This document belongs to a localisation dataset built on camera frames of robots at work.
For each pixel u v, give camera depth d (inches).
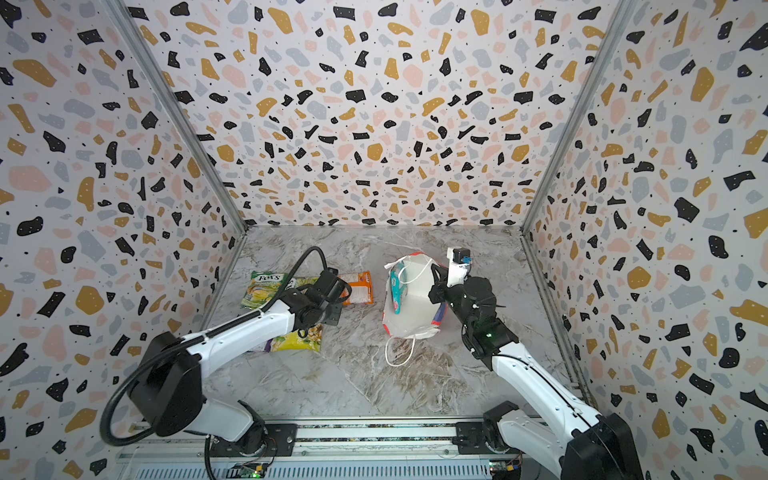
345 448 28.9
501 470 28.2
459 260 25.1
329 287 26.3
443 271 28.2
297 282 39.6
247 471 27.6
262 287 39.3
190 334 18.3
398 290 35.5
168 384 16.5
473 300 22.3
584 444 15.5
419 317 38.3
